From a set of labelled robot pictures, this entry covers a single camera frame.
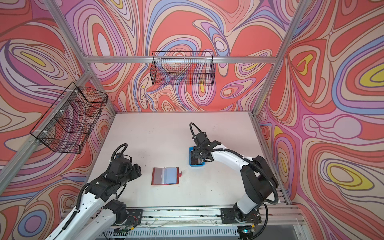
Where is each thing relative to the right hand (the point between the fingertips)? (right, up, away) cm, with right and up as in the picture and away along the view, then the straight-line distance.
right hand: (202, 156), depth 90 cm
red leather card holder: (-23, -11, -3) cm, 26 cm away
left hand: (-35, -5, -10) cm, 37 cm away
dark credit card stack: (-4, -3, -1) cm, 5 cm away
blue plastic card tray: (-7, +4, +6) cm, 10 cm away
